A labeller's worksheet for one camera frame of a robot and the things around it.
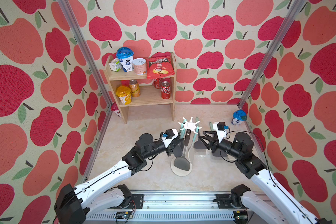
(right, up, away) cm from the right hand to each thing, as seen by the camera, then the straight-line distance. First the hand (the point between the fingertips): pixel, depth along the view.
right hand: (203, 137), depth 69 cm
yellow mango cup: (-45, +25, +16) cm, 54 cm away
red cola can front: (-19, +28, +19) cm, 39 cm away
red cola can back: (-25, +34, +29) cm, 51 cm away
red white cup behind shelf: (-58, +17, +35) cm, 70 cm away
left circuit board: (-39, -41, +2) cm, 57 cm away
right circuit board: (+20, -42, +2) cm, 47 cm away
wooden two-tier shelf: (-31, +26, +29) cm, 50 cm away
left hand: (-11, -1, -5) cm, 12 cm away
